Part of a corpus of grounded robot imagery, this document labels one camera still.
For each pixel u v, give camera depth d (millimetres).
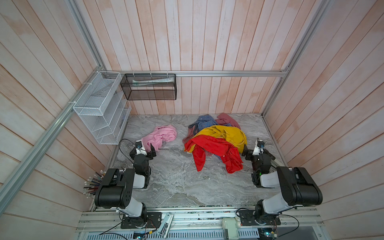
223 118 1147
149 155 821
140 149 762
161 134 1004
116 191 445
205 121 1112
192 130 1073
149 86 1040
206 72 959
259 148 780
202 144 882
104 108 668
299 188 458
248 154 827
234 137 903
